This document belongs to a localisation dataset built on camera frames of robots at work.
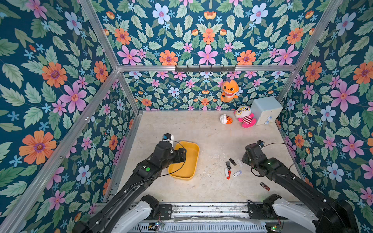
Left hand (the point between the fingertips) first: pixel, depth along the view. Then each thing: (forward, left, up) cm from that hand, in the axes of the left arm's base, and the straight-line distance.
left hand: (181, 149), depth 75 cm
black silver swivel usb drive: (-2, -28, -20) cm, 34 cm away
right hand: (-1, -36, -10) cm, 37 cm away
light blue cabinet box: (+29, -59, -4) cm, 66 cm away
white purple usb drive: (-8, -32, -19) cm, 38 cm away
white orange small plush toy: (+31, -32, -14) cm, 47 cm away
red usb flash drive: (-8, -27, -19) cm, 34 cm away
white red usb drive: (-7, -26, -19) cm, 33 cm away
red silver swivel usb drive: (-17, -46, -19) cm, 53 cm away
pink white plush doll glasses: (+35, -48, -14) cm, 61 cm away
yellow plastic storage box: (-3, -1, -20) cm, 20 cm away
